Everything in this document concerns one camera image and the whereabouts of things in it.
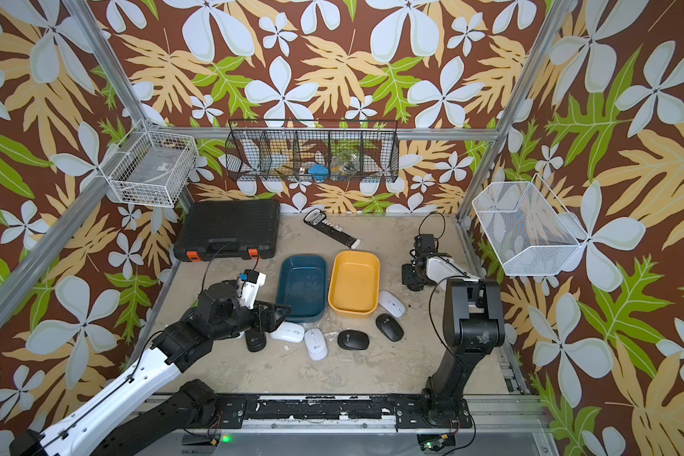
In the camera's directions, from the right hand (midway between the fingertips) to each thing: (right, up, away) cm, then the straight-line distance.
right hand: (414, 275), depth 99 cm
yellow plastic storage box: (-22, -3, -1) cm, 22 cm away
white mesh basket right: (+28, +15, -19) cm, 37 cm away
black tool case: (-70, +17, +11) cm, 73 cm away
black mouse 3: (-11, -15, -11) cm, 21 cm away
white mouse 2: (-34, -19, -15) cm, 42 cm away
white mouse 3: (-9, -9, -7) cm, 14 cm away
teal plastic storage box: (-39, -2, -9) cm, 40 cm away
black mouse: (-52, -18, -15) cm, 57 cm away
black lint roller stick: (-36, +22, +19) cm, 46 cm away
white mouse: (-42, -16, -14) cm, 47 cm away
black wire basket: (-36, +44, -2) cm, 57 cm away
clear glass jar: (-25, +38, -4) cm, 46 cm away
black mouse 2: (-23, -18, -14) cm, 32 cm away
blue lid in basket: (-33, +35, -5) cm, 49 cm away
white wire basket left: (-87, +35, -11) cm, 94 cm away
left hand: (-41, -5, -26) cm, 49 cm away
